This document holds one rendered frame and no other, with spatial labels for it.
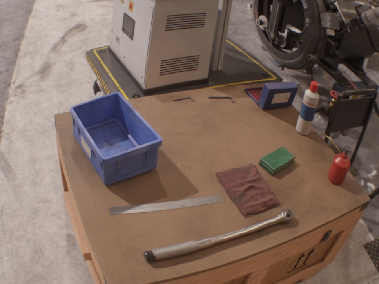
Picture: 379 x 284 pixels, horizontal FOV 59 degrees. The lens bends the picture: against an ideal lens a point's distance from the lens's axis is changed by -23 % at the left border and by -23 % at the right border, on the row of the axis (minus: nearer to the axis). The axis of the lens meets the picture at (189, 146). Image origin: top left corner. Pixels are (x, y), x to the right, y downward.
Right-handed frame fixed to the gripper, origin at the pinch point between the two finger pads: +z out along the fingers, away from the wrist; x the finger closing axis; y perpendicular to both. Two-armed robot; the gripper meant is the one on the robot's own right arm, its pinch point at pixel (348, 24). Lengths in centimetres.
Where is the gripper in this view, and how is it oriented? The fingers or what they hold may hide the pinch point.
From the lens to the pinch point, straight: 234.2
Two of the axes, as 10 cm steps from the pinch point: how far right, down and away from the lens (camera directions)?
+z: -3.8, 0.4, 9.2
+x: 8.3, -4.2, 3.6
